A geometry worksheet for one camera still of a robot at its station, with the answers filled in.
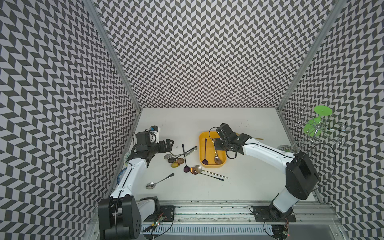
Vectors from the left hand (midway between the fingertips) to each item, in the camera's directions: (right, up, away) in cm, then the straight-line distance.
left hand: (166, 143), depth 85 cm
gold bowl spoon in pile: (+5, -13, +4) cm, 15 cm away
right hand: (+30, -2, +2) cm, 30 cm away
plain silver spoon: (-7, -22, -4) cm, 24 cm away
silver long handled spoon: (+19, -16, +2) cm, 25 cm away
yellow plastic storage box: (+25, -10, +7) cm, 28 cm away
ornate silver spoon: (+30, -11, +6) cm, 33 cm away
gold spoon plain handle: (+37, +7, -18) cm, 42 cm away
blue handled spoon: (+16, -17, +2) cm, 23 cm away
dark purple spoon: (+12, -15, +1) cm, 20 cm away
